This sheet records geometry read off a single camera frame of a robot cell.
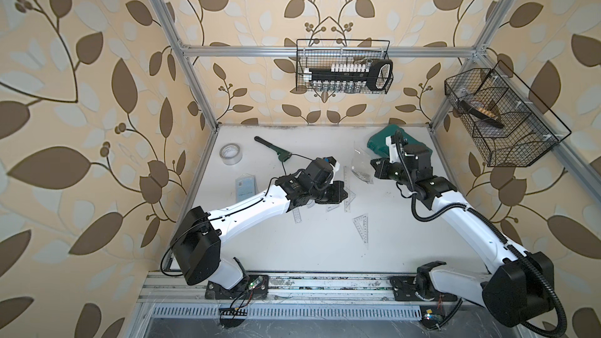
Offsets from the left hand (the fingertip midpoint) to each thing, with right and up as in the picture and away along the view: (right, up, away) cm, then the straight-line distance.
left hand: (347, 192), depth 75 cm
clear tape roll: (-49, +12, +34) cm, 61 cm away
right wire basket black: (+51, +20, -1) cm, 55 cm away
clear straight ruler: (-17, -13, +16) cm, 27 cm away
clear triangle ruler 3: (-3, -10, +18) cm, 20 cm away
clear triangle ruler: (+8, -15, +14) cm, 22 cm away
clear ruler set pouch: (+8, +7, +13) cm, 17 cm away
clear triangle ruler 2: (+2, -1, +2) cm, 3 cm away
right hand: (+10, +10, +6) cm, 15 cm away
